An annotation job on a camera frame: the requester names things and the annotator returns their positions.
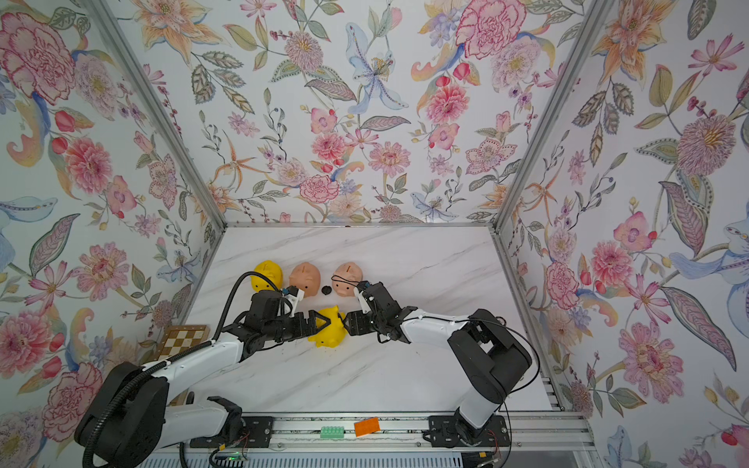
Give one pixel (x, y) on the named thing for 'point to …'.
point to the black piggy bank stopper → (326, 290)
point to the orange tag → (367, 427)
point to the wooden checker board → (181, 336)
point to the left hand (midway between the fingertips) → (324, 323)
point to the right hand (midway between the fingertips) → (351, 318)
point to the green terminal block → (333, 432)
